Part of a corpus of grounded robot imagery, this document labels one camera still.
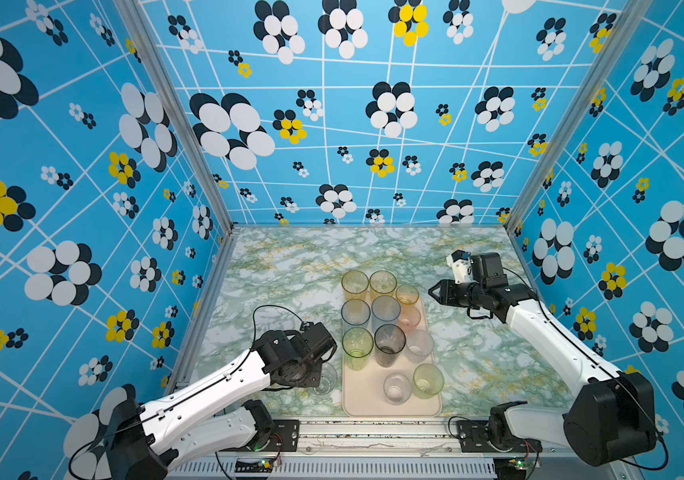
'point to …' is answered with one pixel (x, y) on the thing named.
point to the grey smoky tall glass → (389, 341)
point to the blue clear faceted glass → (356, 312)
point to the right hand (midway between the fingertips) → (437, 291)
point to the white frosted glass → (419, 345)
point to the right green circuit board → (513, 466)
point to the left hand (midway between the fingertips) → (315, 377)
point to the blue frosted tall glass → (385, 310)
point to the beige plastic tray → (363, 394)
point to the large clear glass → (327, 380)
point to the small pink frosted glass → (409, 318)
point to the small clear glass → (397, 389)
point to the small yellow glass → (407, 294)
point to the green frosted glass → (428, 381)
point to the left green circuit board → (264, 466)
